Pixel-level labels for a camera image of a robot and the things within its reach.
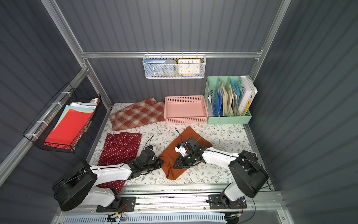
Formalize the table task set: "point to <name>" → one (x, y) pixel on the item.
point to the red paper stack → (71, 123)
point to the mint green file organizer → (229, 87)
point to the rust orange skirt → (169, 158)
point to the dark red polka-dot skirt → (117, 148)
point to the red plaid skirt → (146, 111)
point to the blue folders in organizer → (217, 103)
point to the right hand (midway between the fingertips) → (177, 166)
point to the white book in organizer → (248, 91)
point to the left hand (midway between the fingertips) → (163, 162)
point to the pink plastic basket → (185, 109)
